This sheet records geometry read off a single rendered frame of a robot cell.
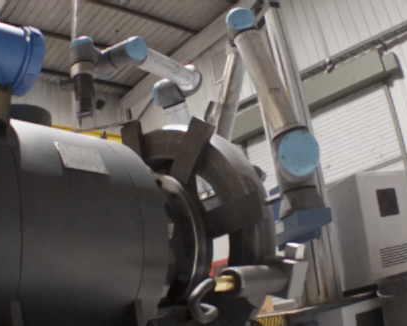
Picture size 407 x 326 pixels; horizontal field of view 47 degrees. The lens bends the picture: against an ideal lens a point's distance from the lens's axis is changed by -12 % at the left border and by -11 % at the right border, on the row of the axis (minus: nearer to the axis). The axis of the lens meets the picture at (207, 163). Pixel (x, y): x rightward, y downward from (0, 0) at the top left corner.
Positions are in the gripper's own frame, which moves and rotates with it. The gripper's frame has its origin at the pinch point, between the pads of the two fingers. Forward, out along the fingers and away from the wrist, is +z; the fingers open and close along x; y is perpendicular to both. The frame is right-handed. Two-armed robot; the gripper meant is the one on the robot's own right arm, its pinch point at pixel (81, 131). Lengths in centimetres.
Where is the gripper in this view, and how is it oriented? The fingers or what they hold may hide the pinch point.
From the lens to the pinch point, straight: 171.5
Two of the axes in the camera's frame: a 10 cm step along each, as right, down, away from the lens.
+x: -1.3, 3.6, 9.2
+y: 9.7, -1.5, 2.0
